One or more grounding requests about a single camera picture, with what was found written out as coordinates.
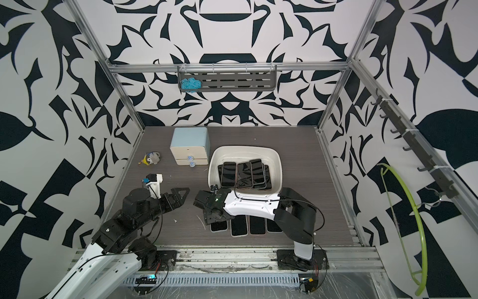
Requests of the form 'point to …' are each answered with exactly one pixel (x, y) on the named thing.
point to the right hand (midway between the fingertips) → (211, 215)
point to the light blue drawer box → (190, 146)
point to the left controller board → (149, 279)
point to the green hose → (423, 288)
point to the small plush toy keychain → (150, 158)
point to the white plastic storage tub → (271, 161)
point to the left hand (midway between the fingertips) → (179, 189)
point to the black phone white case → (257, 225)
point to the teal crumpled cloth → (190, 85)
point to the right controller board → (310, 284)
